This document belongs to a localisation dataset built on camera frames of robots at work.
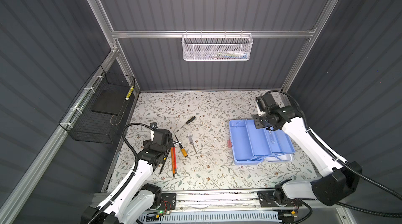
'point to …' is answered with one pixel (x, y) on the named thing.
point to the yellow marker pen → (129, 93)
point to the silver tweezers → (190, 138)
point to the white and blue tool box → (250, 145)
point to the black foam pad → (111, 101)
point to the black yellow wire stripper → (164, 159)
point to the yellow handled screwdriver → (183, 151)
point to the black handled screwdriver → (192, 118)
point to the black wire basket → (96, 114)
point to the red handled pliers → (174, 160)
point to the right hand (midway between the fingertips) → (261, 121)
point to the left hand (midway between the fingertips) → (159, 139)
